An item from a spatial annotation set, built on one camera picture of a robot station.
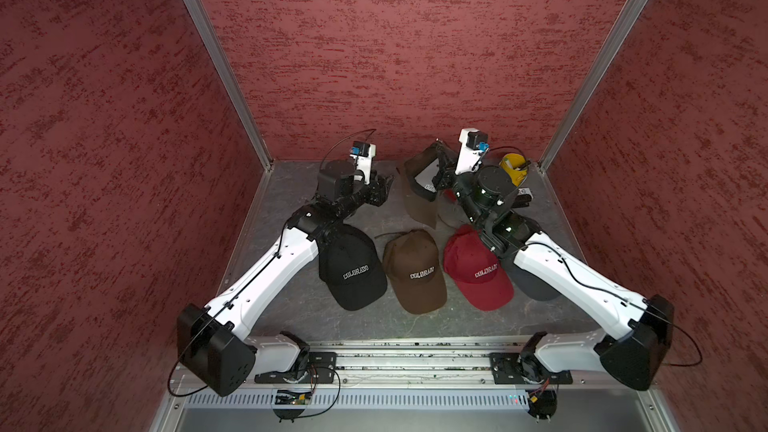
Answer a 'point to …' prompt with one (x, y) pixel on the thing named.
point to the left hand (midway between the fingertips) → (382, 179)
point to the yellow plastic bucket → (516, 166)
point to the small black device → (523, 198)
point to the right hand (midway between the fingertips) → (436, 152)
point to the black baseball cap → (350, 265)
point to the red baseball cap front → (475, 271)
